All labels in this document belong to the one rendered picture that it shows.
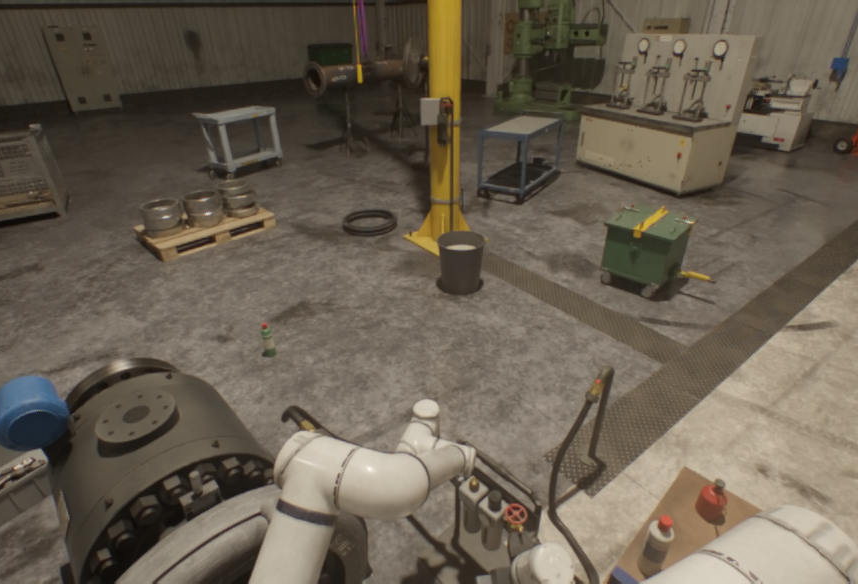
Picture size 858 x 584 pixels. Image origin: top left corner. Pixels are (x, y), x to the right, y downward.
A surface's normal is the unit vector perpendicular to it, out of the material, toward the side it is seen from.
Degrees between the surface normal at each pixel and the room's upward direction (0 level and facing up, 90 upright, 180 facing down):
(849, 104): 90
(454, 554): 0
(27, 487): 90
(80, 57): 90
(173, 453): 7
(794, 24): 90
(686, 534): 0
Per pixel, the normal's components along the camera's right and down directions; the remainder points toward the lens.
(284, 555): -0.04, -0.36
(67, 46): 0.60, 0.39
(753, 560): -0.13, -0.95
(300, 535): 0.21, -0.29
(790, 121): -0.80, 0.32
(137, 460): -0.13, -0.80
